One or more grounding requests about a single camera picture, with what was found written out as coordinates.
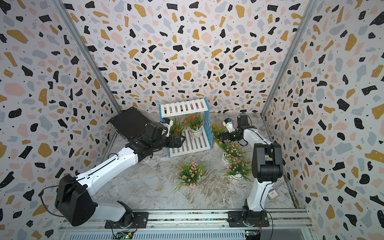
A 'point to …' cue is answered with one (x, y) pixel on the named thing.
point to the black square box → (130, 123)
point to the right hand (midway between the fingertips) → (225, 137)
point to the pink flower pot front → (189, 172)
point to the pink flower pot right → (238, 168)
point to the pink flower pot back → (233, 153)
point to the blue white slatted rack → (203, 142)
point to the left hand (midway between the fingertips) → (180, 136)
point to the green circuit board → (124, 235)
